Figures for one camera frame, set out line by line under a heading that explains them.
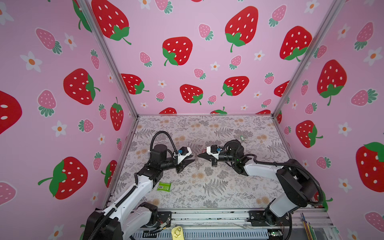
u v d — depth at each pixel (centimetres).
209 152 65
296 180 51
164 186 84
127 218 46
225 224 73
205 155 67
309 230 70
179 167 68
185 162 69
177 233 67
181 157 65
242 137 107
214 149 64
